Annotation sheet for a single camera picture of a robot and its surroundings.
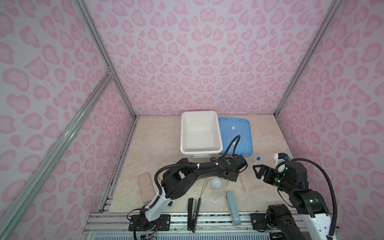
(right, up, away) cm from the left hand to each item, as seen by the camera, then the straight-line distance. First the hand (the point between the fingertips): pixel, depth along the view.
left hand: (233, 174), depth 88 cm
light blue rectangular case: (-3, -15, -16) cm, 22 cm away
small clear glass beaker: (-12, -7, -11) cm, 17 cm away
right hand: (+9, +8, -16) cm, 20 cm away
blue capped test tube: (+5, -4, -2) cm, 6 cm away
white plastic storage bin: (-19, +23, +20) cm, 36 cm away
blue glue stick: (-36, -13, -8) cm, 39 cm away
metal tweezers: (-18, -8, -4) cm, 21 cm away
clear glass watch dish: (-10, -4, -3) cm, 12 cm away
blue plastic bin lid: (+3, +27, +22) cm, 35 cm away
